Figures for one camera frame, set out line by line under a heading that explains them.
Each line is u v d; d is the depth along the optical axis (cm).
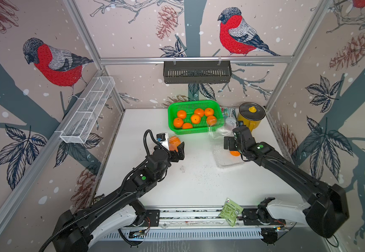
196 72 105
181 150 67
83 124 73
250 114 105
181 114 112
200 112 114
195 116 108
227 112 114
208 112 114
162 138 63
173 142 86
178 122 107
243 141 60
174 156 66
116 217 56
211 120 104
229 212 74
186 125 104
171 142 86
